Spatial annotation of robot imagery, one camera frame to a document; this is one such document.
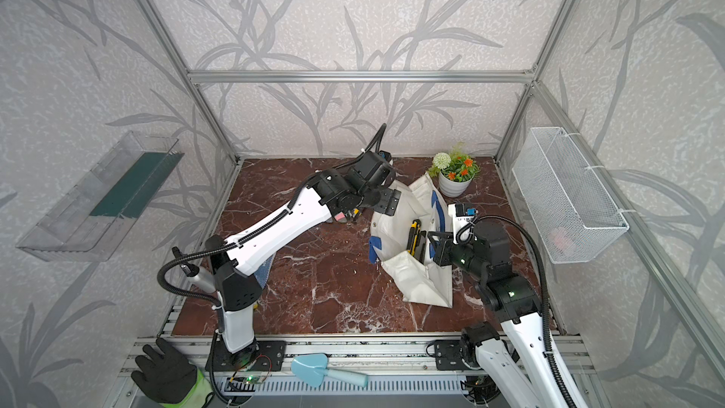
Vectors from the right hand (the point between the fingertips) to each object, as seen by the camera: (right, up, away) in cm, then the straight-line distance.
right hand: (428, 232), depth 71 cm
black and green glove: (-65, -36, -1) cm, 75 cm away
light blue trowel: (-30, -35, +1) cm, 46 cm away
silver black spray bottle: (-63, -15, +8) cm, 65 cm away
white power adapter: (+6, +4, -9) cm, 12 cm away
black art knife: (+1, -8, +22) cm, 24 cm away
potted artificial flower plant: (+14, +17, +28) cm, 35 cm away
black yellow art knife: (0, -3, +25) cm, 25 cm away
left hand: (-11, +9, +6) cm, 15 cm away
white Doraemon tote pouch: (-3, -14, +6) cm, 16 cm away
